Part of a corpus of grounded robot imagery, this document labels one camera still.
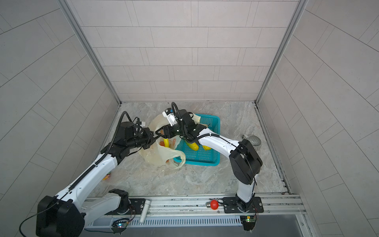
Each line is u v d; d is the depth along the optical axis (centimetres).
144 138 67
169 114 70
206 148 87
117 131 54
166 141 87
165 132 68
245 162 46
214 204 70
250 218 68
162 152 68
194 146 89
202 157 89
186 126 63
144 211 68
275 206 73
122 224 64
